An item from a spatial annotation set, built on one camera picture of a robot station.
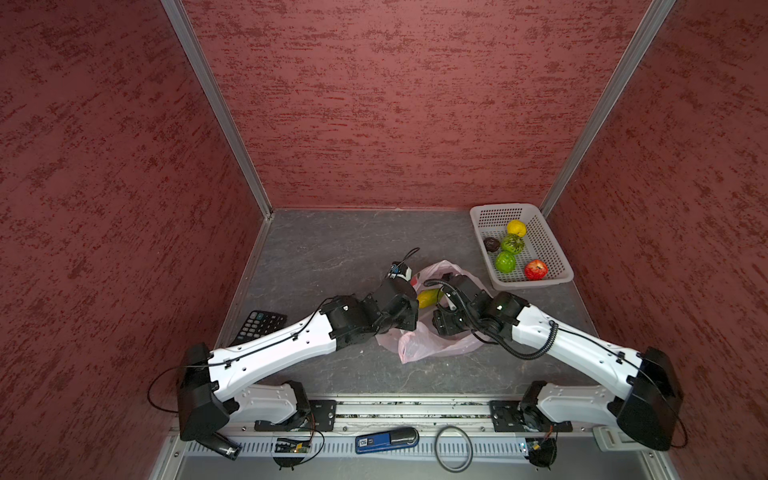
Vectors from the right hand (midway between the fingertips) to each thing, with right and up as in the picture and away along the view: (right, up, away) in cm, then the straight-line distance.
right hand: (444, 326), depth 79 cm
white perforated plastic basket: (+40, +22, +27) cm, 53 cm away
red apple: (+33, +13, +17) cm, 40 cm away
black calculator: (-55, -2, +9) cm, 56 cm away
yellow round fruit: (+33, +28, +30) cm, 53 cm away
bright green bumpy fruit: (+24, +16, +18) cm, 34 cm away
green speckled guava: (+29, +22, +24) cm, 44 cm away
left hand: (-9, +5, -7) cm, 12 cm away
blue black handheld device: (-13, -22, -12) cm, 28 cm away
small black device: (-55, -25, -11) cm, 61 cm away
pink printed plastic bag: (-7, 0, -12) cm, 14 cm away
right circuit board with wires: (+23, -28, -8) cm, 37 cm away
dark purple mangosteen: (+21, +22, +25) cm, 39 cm away
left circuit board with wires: (-38, -27, -8) cm, 47 cm away
